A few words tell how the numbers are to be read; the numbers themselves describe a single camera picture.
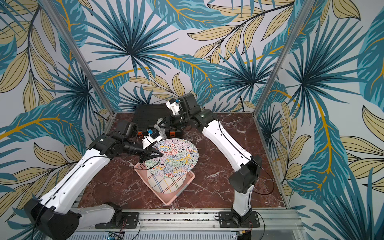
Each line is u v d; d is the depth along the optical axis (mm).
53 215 361
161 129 651
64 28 747
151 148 626
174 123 616
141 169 879
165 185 833
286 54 841
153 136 587
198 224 733
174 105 663
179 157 709
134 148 586
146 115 1141
